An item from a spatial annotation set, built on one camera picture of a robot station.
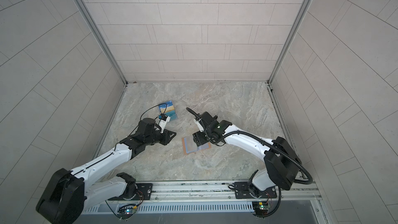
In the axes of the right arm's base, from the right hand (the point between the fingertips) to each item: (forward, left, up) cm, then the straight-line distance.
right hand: (197, 139), depth 81 cm
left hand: (+4, +10, +2) cm, 11 cm away
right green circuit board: (-30, -27, -8) cm, 41 cm away
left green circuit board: (-28, +31, -4) cm, 42 cm away
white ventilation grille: (-29, -12, -8) cm, 33 cm away
